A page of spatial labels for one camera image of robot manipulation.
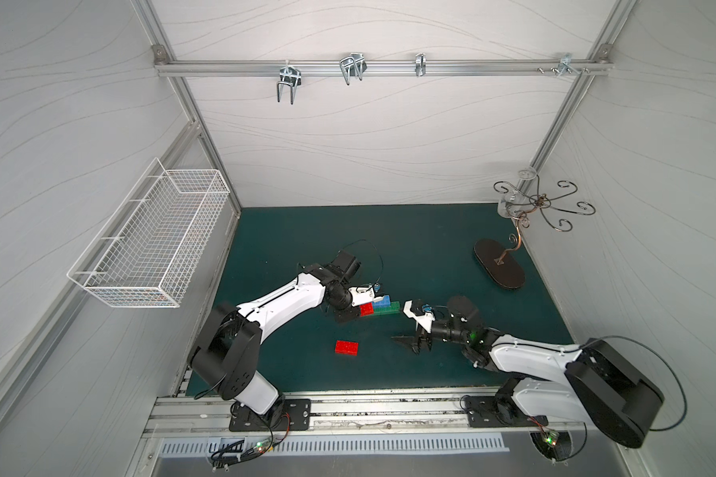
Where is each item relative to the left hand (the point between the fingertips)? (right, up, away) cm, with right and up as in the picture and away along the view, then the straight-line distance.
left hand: (355, 309), depth 85 cm
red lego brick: (-2, -10, -3) cm, 11 cm away
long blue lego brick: (+9, +1, +5) cm, 11 cm away
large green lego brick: (+12, -1, +5) cm, 13 cm away
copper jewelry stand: (+52, +11, +16) cm, 56 cm away
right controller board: (+49, -30, -13) cm, 59 cm away
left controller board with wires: (-31, -31, -14) cm, 46 cm away
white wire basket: (-48, +18, -17) cm, 54 cm away
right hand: (+12, -2, -4) cm, 13 cm away
